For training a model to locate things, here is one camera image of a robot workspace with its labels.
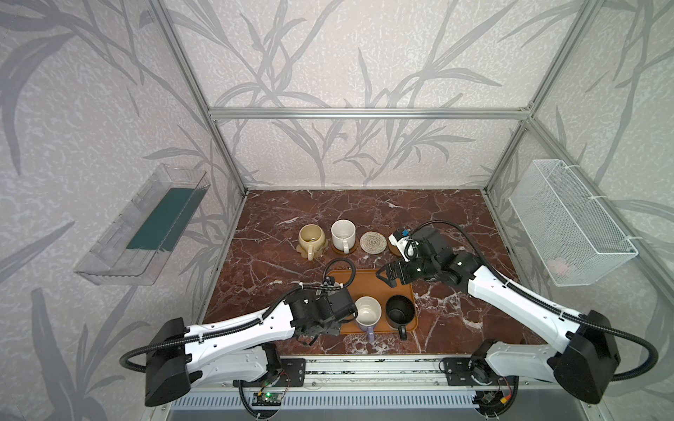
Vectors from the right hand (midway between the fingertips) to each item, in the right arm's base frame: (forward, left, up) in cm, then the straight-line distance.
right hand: (387, 261), depth 79 cm
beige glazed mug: (+17, +27, -12) cm, 34 cm away
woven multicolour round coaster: (+17, +3, -16) cm, 24 cm away
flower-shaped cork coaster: (+11, +24, -14) cm, 30 cm away
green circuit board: (-33, +34, -17) cm, 51 cm away
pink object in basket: (-4, -48, +4) cm, 48 cm away
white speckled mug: (+18, +14, -12) cm, 26 cm away
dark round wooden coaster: (+10, +15, -11) cm, 21 cm away
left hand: (-14, +15, -8) cm, 22 cm away
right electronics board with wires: (-33, -29, -19) cm, 48 cm away
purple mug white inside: (-11, +6, -14) cm, 19 cm away
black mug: (-10, -5, -15) cm, 18 cm away
